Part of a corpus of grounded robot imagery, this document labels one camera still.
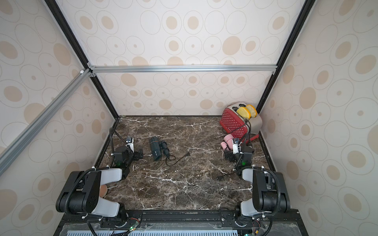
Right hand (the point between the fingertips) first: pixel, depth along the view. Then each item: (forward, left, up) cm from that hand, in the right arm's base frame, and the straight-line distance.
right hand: (233, 147), depth 93 cm
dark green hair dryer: (-1, +49, -1) cm, 49 cm away
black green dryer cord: (-2, +29, -6) cm, 30 cm away
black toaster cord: (+9, -10, +2) cm, 13 cm away
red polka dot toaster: (+12, -2, +8) cm, 15 cm away
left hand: (-3, +61, +3) cm, 61 cm away
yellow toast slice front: (+19, -7, +14) cm, 24 cm away
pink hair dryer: (+6, +2, -3) cm, 7 cm away
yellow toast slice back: (+19, -12, +14) cm, 27 cm away
